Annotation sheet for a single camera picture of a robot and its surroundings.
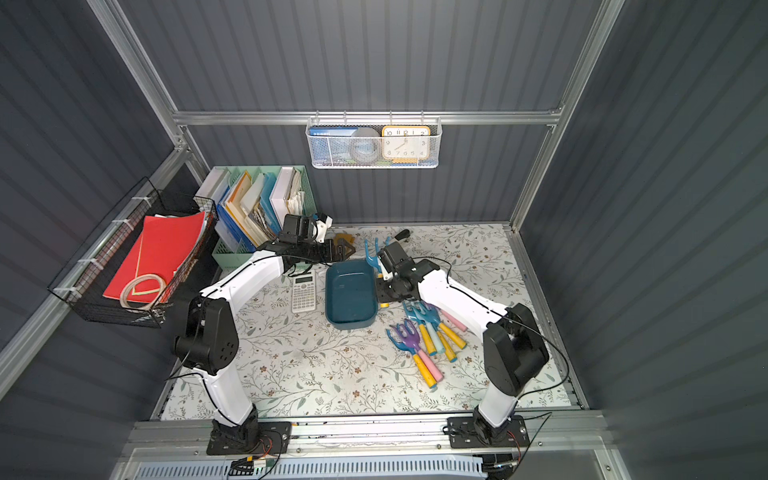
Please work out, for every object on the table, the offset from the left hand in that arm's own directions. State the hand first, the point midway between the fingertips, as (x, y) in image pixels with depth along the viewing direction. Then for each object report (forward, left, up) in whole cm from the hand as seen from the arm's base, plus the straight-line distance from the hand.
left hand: (341, 249), depth 91 cm
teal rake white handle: (-18, -27, -15) cm, 36 cm away
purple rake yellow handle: (-25, -21, -16) cm, 37 cm away
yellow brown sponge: (+23, +2, -19) cm, 29 cm away
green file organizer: (+15, +30, +5) cm, 34 cm away
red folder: (-10, +42, +13) cm, 45 cm away
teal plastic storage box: (-6, -2, -15) cm, 17 cm away
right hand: (-12, -14, -4) cm, 19 cm away
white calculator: (-5, +14, -16) cm, 22 cm away
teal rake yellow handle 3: (-15, -23, -15) cm, 31 cm away
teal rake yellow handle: (+8, -9, -16) cm, 20 cm away
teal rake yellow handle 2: (-14, -27, -16) cm, 35 cm away
